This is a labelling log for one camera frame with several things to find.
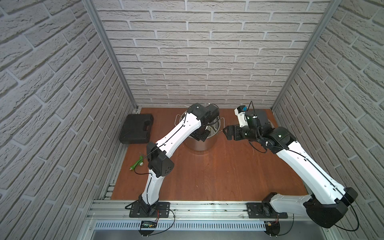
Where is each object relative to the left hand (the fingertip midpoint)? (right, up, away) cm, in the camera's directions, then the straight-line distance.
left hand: (194, 133), depth 80 cm
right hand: (+19, +3, -9) cm, 21 cm away
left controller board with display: (-24, -45, -8) cm, 51 cm away
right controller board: (+37, -44, -11) cm, 59 cm away
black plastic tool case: (-40, +1, +19) cm, 45 cm away
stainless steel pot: (+2, -9, +17) cm, 19 cm away
